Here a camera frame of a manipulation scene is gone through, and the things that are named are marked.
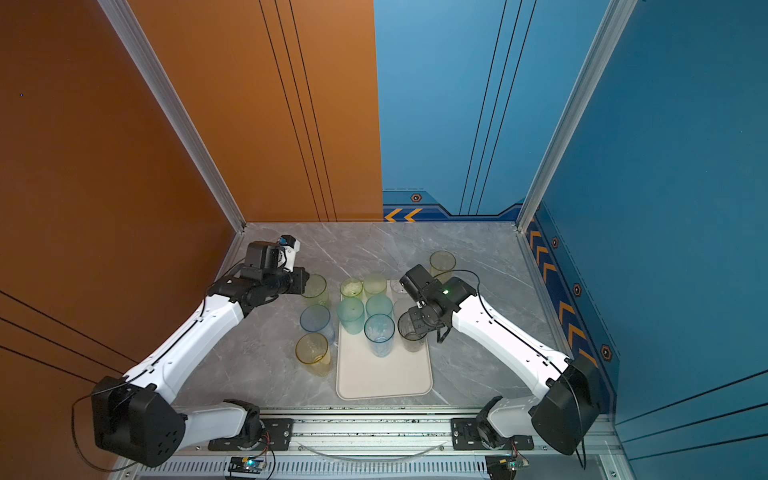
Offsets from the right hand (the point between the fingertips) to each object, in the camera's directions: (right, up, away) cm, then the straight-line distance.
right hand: (422, 321), depth 79 cm
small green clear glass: (-21, +7, +18) cm, 29 cm away
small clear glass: (-7, +7, +16) cm, 19 cm away
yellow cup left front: (-29, -7, -1) cm, 30 cm away
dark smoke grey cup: (-3, -5, -3) cm, 6 cm away
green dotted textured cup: (-13, +8, +15) cm, 22 cm away
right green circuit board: (+19, -33, -8) cm, 39 cm away
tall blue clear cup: (-28, +1, +1) cm, 28 cm away
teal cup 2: (-12, +3, +9) cm, 15 cm away
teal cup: (-20, -1, +11) cm, 23 cm away
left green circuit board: (-43, -33, -8) cm, 54 cm away
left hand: (-32, +13, +4) cm, 34 cm away
